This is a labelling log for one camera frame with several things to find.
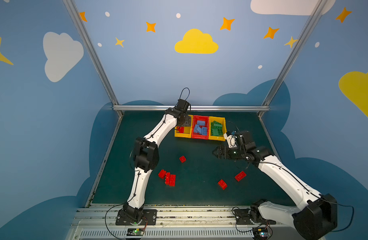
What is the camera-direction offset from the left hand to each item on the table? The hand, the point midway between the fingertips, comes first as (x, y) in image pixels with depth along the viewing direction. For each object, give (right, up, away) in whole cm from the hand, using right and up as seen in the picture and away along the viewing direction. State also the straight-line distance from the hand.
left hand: (185, 121), depth 97 cm
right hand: (+19, -17, -17) cm, 30 cm away
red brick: (-4, -5, +10) cm, 12 cm away
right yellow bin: (+27, +1, +14) cm, 31 cm away
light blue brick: (+9, -5, +10) cm, 14 cm away
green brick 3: (+22, -8, +10) cm, 25 cm away
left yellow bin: (+2, -6, +7) cm, 10 cm away
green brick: (+25, -5, +11) cm, 28 cm away
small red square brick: (-2, -24, -4) cm, 24 cm away
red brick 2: (-14, -32, -10) cm, 36 cm away
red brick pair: (-9, -34, -11) cm, 37 cm away
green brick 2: (+23, -1, +14) cm, 26 cm away
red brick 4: (+33, -33, -9) cm, 48 cm away
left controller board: (-24, -54, -27) cm, 65 cm away
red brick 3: (+21, -36, -13) cm, 44 cm away
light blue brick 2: (+13, -6, +8) cm, 17 cm away
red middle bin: (+11, +4, +18) cm, 21 cm away
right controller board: (+37, -55, -26) cm, 71 cm away
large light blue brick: (+12, 0, +14) cm, 18 cm away
